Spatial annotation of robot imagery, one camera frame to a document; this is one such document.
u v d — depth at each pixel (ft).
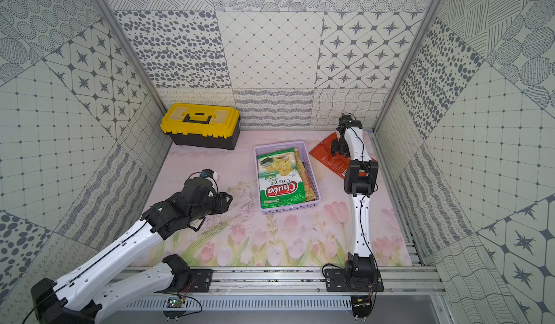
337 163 3.44
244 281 2.47
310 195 2.88
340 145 3.18
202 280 2.40
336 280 2.40
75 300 1.28
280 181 2.96
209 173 2.25
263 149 3.42
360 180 2.30
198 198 1.89
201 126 3.32
